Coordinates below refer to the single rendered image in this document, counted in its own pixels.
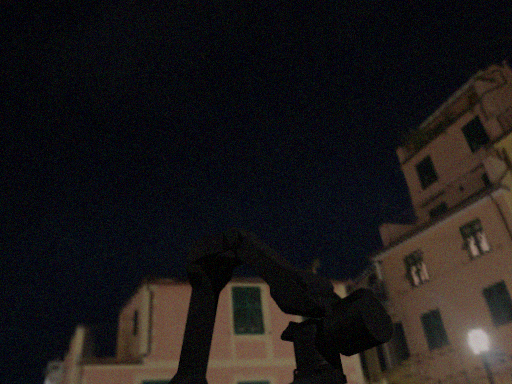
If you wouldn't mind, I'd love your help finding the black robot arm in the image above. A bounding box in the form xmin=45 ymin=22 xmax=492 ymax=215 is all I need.
xmin=168 ymin=227 xmax=393 ymax=384

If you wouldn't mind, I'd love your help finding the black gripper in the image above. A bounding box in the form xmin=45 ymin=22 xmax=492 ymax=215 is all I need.
xmin=299 ymin=360 xmax=348 ymax=384

